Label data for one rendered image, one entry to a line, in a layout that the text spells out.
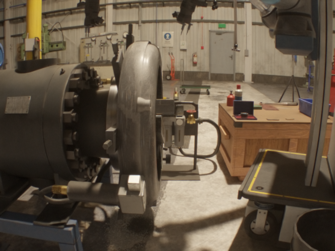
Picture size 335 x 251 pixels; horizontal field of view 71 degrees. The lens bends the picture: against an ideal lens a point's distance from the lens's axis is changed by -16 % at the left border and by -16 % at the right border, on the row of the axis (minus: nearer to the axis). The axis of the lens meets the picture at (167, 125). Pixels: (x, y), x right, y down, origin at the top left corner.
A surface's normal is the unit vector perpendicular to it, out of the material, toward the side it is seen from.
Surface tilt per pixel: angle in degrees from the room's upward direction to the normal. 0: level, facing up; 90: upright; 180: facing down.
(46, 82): 40
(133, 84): 58
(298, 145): 90
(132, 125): 78
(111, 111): 65
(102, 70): 90
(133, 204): 112
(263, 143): 90
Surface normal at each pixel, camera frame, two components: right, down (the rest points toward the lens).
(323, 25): -0.46, 0.21
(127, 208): -0.03, 0.59
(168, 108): -0.03, -0.17
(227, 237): 0.00, -0.97
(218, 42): -0.14, 0.24
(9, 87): -0.02, -0.53
